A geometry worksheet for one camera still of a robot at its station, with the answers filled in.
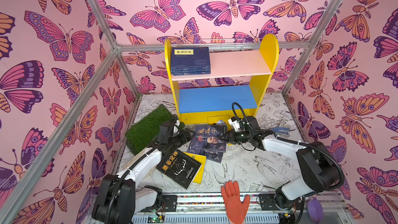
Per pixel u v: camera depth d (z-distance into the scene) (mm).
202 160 865
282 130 978
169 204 732
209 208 730
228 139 778
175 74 729
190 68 709
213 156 876
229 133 777
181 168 820
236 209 715
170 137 693
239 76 1121
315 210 700
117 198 394
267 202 732
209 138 872
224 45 922
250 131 705
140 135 965
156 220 717
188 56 743
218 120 1021
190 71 716
